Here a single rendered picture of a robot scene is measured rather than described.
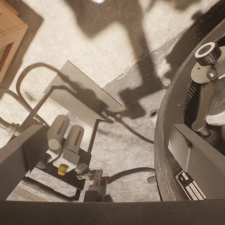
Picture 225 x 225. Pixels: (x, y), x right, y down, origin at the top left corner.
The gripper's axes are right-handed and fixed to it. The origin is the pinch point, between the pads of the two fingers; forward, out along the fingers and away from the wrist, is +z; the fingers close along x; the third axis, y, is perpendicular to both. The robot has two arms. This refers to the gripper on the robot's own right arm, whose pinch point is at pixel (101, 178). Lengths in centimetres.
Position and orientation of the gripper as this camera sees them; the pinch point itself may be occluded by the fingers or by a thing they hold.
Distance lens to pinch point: 72.2
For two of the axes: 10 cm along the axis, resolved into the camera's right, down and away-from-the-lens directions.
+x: -3.1, -7.6, -5.8
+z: 1.1, -6.3, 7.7
